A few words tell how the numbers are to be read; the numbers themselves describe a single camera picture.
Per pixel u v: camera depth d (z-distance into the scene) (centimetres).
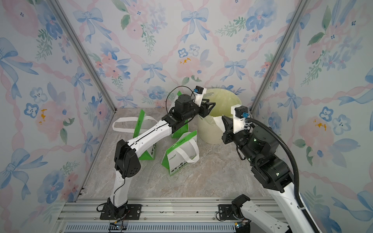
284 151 32
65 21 73
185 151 70
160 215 73
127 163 51
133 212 75
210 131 88
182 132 84
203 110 69
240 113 43
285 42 80
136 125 77
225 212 73
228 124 47
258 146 38
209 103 69
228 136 49
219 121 60
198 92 65
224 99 93
